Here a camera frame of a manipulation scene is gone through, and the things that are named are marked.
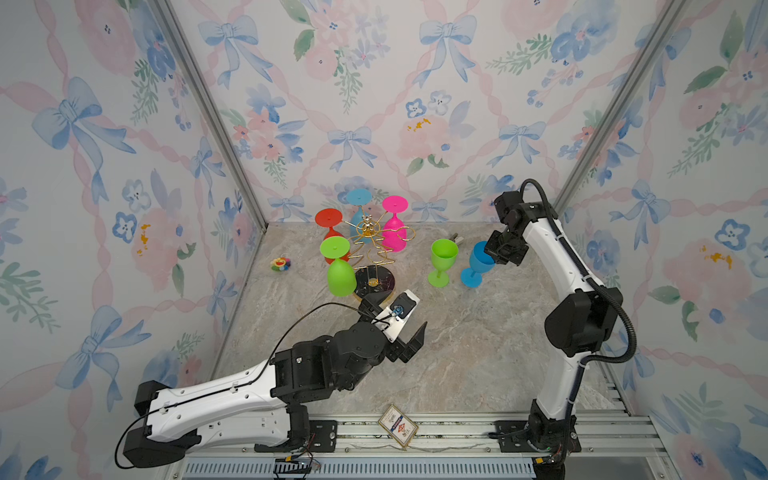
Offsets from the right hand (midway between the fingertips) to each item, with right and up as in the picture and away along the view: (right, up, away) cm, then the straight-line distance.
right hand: (494, 256), depth 89 cm
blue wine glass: (-5, -2, -3) cm, 6 cm away
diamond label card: (-29, -42, -14) cm, 53 cm away
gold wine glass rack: (-36, -6, +9) cm, 38 cm away
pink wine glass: (-29, +7, +1) cm, 30 cm away
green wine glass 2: (-13, +1, +7) cm, 15 cm away
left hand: (-28, -10, -28) cm, 41 cm away
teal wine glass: (-40, +17, -2) cm, 43 cm away
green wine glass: (-44, -6, -9) cm, 45 cm away
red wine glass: (-47, +10, -7) cm, 49 cm away
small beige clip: (-7, +6, +25) cm, 27 cm away
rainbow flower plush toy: (-70, -3, +18) cm, 72 cm away
